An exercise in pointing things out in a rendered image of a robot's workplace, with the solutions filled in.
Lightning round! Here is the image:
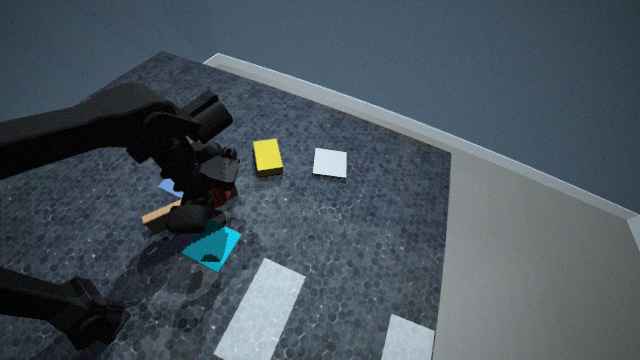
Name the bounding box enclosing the white flat square tile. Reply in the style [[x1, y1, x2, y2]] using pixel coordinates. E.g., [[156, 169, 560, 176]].
[[313, 148, 347, 179]]

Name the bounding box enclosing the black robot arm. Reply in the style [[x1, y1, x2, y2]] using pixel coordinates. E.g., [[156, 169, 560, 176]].
[[0, 82, 240, 351]]

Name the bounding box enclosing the yellow cube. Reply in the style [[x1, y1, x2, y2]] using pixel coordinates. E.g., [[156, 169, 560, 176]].
[[253, 139, 283, 177]]

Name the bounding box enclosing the tan rectangular block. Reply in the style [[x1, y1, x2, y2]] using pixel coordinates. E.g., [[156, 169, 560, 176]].
[[141, 183, 238, 234]]

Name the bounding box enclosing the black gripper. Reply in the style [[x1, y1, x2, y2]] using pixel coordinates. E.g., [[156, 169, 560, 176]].
[[160, 141, 222, 234]]

